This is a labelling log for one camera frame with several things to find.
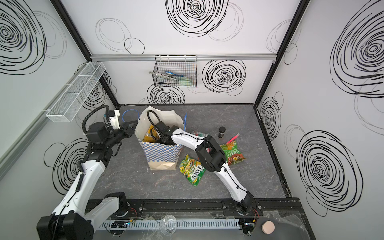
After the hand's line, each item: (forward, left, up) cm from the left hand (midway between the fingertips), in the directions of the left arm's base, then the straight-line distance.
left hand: (137, 122), depth 75 cm
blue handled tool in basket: (+33, -14, +6) cm, 37 cm away
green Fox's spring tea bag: (-14, -28, -24) cm, 40 cm away
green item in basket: (+27, -21, +6) cm, 35 cm away
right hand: (0, -7, -25) cm, 26 cm away
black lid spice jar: (+9, -46, -18) cm, 50 cm away
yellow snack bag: (-1, -3, -13) cm, 14 cm away
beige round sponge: (-39, -64, -25) cm, 79 cm away
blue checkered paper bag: (-12, -11, -13) cm, 21 cm away
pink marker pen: (+8, -54, -27) cm, 61 cm away
